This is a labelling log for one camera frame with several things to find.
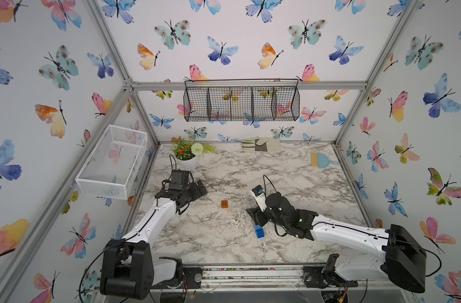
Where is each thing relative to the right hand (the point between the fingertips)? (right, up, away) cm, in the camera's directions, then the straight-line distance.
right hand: (252, 205), depth 79 cm
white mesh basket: (-62, +16, +6) cm, 64 cm away
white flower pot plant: (-32, +21, +18) cm, 42 cm away
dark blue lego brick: (+4, -13, +4) cm, 14 cm away
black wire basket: (-4, +50, +20) cm, 54 cm away
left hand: (-24, +5, +9) cm, 26 cm away
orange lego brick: (-13, -3, +15) cm, 20 cm away
